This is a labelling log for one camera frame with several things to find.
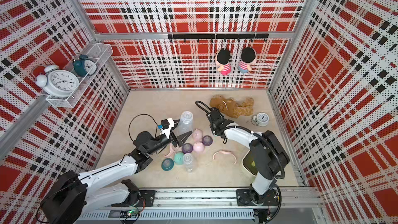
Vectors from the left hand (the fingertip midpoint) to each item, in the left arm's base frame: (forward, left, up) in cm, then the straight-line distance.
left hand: (189, 124), depth 73 cm
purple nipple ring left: (-3, +4, -22) cm, 23 cm away
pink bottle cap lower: (-3, -3, -21) cm, 22 cm away
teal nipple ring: (-11, +14, -23) cm, 29 cm away
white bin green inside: (-15, -29, -18) cm, 37 cm away
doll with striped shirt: (+43, -34, +9) cm, 55 cm away
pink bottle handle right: (-6, -19, -20) cm, 28 cm away
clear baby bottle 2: (-13, +1, -11) cm, 17 cm away
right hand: (+11, -17, -17) cm, 27 cm away
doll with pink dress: (+44, -18, +7) cm, 48 cm away
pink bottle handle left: (-4, +12, -20) cm, 24 cm away
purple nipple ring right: (+3, -8, -24) cm, 25 cm away
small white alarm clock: (+17, -43, -21) cm, 51 cm away
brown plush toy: (+22, -24, -15) cm, 36 cm away
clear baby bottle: (-4, +1, +7) cm, 8 cm away
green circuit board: (-34, +26, -22) cm, 47 cm away
